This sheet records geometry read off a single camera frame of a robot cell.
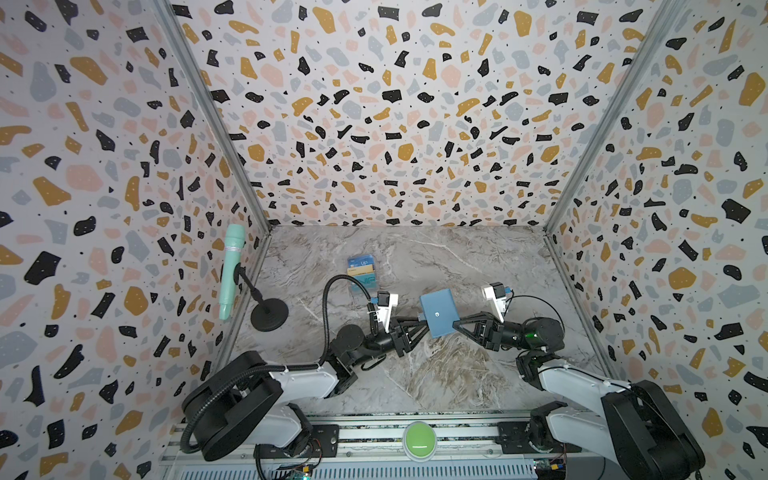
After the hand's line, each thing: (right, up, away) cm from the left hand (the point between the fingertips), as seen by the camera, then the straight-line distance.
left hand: (433, 323), depth 69 cm
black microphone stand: (-49, -3, +26) cm, 56 cm away
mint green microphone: (-48, +17, +4) cm, 52 cm away
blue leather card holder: (+2, +3, 0) cm, 3 cm away
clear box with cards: (-21, +11, +35) cm, 42 cm away
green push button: (-3, -30, +4) cm, 30 cm away
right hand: (+5, -1, -1) cm, 6 cm away
